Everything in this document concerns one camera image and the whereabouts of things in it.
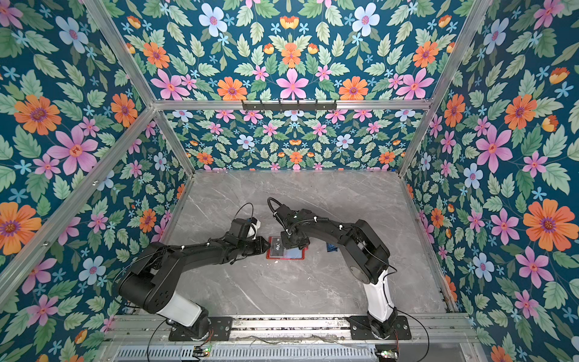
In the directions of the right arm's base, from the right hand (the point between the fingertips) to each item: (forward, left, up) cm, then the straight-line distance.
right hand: (294, 239), depth 92 cm
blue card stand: (-3, -15, -1) cm, 16 cm away
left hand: (-2, +9, -1) cm, 9 cm away
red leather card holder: (-6, 0, -1) cm, 6 cm away
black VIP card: (-3, +7, -1) cm, 8 cm away
